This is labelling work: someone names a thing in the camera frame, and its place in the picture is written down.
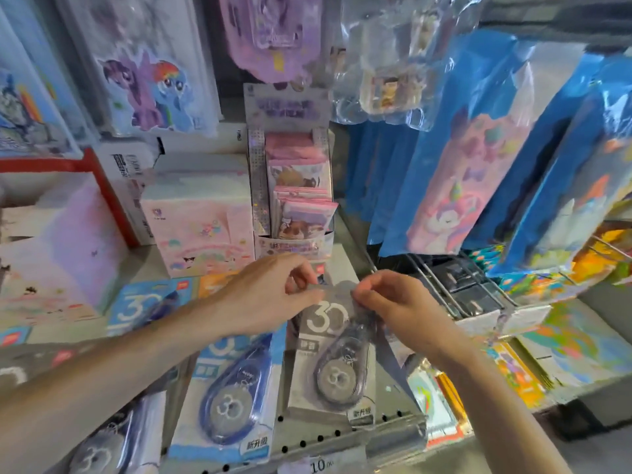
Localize white barcode carton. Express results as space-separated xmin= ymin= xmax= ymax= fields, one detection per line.
xmin=93 ymin=122 xmax=249 ymax=246

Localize person's left hand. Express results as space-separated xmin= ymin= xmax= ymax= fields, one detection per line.
xmin=212 ymin=253 xmax=325 ymax=340

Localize row of blue character packs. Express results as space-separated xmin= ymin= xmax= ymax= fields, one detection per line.
xmin=0 ymin=0 xmax=222 ymax=159

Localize person's left forearm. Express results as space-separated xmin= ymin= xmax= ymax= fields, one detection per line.
xmin=0 ymin=298 xmax=223 ymax=469

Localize metal wire divider rack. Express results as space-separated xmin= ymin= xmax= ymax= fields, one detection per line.
xmin=404 ymin=251 xmax=552 ymax=337

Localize clear bagged pink goods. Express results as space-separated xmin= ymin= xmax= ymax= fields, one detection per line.
xmin=330 ymin=0 xmax=488 ymax=132

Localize grey correction tape pack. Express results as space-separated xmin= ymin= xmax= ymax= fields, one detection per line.
xmin=288 ymin=280 xmax=380 ymax=431

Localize red carton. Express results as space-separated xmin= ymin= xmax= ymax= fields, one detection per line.
xmin=0 ymin=147 xmax=143 ymax=248

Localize person's right hand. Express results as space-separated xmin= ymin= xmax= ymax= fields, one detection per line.
xmin=353 ymin=269 xmax=470 ymax=366

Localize pink card pack display box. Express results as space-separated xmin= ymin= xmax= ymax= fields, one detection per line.
xmin=243 ymin=83 xmax=340 ymax=263

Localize blue bagged goods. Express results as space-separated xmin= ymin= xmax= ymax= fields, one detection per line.
xmin=343 ymin=29 xmax=632 ymax=293

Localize lilac hanging pencil case pack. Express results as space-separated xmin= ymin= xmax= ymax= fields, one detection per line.
xmin=217 ymin=0 xmax=325 ymax=86

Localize pile of assorted correction tapes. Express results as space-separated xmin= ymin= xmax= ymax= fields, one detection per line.
xmin=0 ymin=271 xmax=288 ymax=474

